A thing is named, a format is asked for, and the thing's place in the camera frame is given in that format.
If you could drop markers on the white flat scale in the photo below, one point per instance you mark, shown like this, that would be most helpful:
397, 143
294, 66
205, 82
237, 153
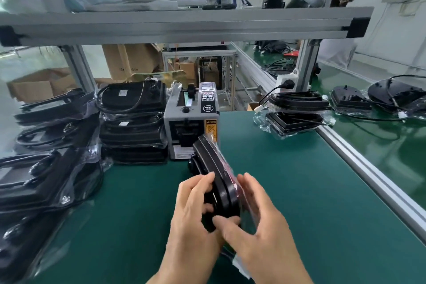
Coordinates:
136, 3

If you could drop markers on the white handset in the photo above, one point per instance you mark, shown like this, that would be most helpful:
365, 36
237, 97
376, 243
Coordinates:
75, 2

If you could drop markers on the unbagged black lamps with cables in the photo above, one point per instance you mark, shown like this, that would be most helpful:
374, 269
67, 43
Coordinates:
386, 97

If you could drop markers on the stack of bagged lamps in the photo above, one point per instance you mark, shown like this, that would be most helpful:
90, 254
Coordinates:
106, 167

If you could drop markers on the aluminium table edge rail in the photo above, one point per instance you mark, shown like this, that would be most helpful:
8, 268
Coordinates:
376, 184

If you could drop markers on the grey metal shelf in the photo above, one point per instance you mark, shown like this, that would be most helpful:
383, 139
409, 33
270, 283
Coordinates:
186, 26

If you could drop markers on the person's left hand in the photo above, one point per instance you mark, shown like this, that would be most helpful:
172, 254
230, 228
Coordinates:
190, 247

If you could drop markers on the small brown cardboard box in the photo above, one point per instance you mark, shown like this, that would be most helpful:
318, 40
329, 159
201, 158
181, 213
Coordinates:
253, 107

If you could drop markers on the black phone on shelf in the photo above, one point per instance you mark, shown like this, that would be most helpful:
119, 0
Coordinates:
219, 7

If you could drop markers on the white power socket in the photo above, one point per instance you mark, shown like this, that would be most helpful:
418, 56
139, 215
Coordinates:
287, 85

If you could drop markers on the open cardboard box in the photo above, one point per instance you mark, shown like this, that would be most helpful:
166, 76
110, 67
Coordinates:
40, 86

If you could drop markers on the person's right hand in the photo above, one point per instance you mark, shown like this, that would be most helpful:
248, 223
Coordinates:
269, 254

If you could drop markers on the grey tape dispenser machine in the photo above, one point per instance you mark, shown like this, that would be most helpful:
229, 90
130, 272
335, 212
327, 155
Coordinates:
183, 124

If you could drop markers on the black cup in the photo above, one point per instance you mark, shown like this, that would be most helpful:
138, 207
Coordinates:
273, 2

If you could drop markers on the group of bagged black lamps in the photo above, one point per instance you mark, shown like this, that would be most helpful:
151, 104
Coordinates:
296, 111

